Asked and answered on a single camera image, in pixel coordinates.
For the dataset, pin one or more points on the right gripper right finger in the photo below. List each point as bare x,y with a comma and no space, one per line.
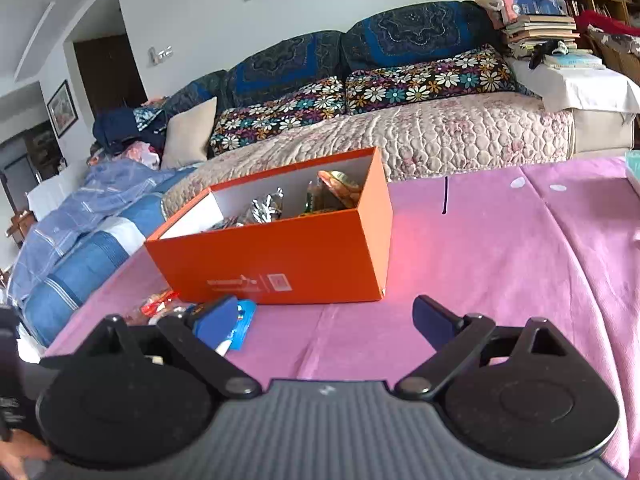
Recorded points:
457,340

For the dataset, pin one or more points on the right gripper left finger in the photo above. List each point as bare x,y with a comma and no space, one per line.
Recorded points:
195,335

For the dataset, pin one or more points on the person hand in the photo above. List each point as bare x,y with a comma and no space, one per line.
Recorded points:
22,446

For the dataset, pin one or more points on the long orange cracker packet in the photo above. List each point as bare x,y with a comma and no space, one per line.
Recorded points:
152,309

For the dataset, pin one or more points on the blue Oreo packet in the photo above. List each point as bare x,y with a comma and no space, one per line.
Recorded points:
244,317

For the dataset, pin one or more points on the orange cardboard box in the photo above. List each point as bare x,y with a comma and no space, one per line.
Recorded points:
327,258

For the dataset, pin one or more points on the pink tablecloth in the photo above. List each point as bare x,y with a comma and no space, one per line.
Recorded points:
556,240

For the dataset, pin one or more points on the blue striped blanket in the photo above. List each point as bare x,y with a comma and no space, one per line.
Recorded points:
74,250

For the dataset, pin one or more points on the gold foil snack packet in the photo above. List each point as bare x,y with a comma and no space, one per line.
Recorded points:
331,191

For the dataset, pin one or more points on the cream pillow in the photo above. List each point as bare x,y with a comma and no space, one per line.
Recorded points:
187,136

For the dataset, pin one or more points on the beige quilted sofa cover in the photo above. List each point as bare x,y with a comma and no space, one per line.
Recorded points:
416,141

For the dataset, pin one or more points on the floral cushion left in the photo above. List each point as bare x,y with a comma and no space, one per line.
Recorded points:
241,126

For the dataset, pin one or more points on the floral cushion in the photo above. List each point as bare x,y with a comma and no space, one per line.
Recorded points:
477,71
241,126

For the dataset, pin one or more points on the teal box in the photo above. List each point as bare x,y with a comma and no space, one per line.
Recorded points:
632,162

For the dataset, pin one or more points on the floral cushion right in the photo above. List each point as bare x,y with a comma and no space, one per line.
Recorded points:
477,71

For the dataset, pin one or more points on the white cloth covered table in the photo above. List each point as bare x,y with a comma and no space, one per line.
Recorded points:
604,104

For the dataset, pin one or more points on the stack of books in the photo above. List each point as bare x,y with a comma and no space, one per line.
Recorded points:
540,32

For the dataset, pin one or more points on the framed wall picture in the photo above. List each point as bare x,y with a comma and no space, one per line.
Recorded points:
62,110

